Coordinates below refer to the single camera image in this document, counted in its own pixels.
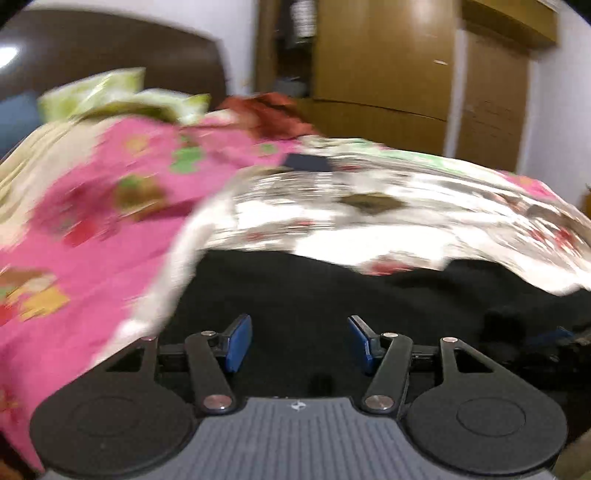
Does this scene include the black pants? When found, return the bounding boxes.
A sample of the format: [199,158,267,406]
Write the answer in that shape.
[156,247,591,402]

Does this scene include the white floral satin bedspread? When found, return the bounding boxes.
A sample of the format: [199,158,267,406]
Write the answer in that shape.
[95,136,590,361]

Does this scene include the gold brown flat box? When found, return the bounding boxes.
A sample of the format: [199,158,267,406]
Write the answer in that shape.
[339,192,406,215]

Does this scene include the pink patterned bed sheet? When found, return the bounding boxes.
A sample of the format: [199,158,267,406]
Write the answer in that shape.
[1,116,297,469]

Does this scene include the dark blue flat booklet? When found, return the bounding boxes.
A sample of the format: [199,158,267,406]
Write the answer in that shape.
[283,153,332,172]

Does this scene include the orange red cloth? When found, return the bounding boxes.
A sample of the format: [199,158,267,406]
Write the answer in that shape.
[219,92,318,140]

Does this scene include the green floral pillow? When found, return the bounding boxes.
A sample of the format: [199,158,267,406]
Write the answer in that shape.
[38,68,211,126]

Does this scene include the brown wooden wardrobe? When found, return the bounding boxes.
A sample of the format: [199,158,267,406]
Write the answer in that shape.
[254,1,558,156]

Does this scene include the brown wooden door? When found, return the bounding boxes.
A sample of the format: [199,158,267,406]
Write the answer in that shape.
[456,28,529,172]

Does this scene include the dark brown headboard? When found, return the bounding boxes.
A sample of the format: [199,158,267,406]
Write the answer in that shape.
[1,9,228,109]

